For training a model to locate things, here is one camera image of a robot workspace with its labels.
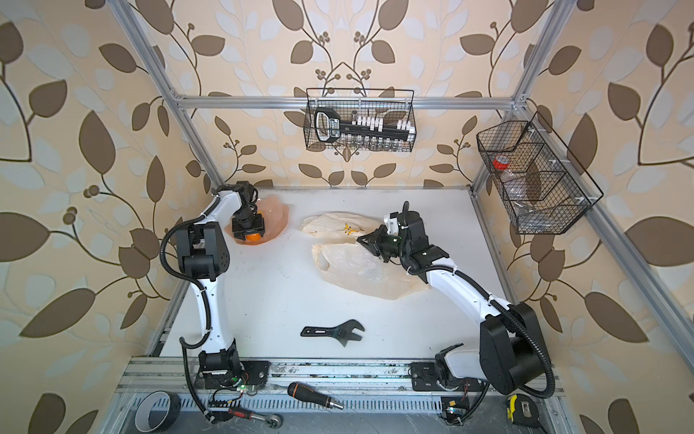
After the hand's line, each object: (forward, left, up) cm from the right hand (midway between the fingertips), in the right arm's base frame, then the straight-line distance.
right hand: (356, 239), depth 80 cm
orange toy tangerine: (+13, +38, -16) cm, 44 cm away
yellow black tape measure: (-42, -40, -18) cm, 61 cm away
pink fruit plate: (+27, +34, -18) cm, 47 cm away
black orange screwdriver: (-36, +15, -18) cm, 43 cm away
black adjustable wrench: (-20, +5, -21) cm, 29 cm away
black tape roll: (-39, +53, -19) cm, 69 cm away
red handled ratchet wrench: (-42, +23, -18) cm, 51 cm away
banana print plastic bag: (-7, +3, -2) cm, 8 cm away
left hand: (+15, +40, -15) cm, 46 cm away
